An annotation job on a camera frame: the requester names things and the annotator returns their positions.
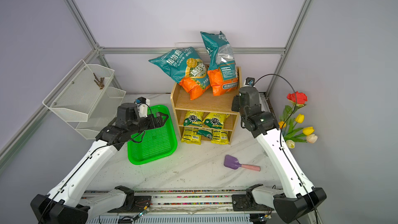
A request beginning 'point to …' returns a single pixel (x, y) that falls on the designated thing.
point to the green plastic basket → (155, 144)
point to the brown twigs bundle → (99, 83)
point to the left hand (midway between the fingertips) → (161, 117)
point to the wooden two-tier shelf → (181, 102)
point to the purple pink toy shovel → (233, 163)
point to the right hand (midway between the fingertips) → (241, 100)
